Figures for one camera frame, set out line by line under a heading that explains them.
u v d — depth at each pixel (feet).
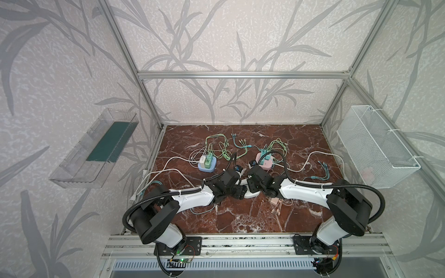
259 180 2.22
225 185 2.20
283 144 3.64
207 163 3.05
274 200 2.77
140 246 2.47
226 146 3.57
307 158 3.35
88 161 2.10
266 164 3.24
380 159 2.05
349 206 1.46
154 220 1.41
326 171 3.21
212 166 3.17
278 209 2.76
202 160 3.02
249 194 2.72
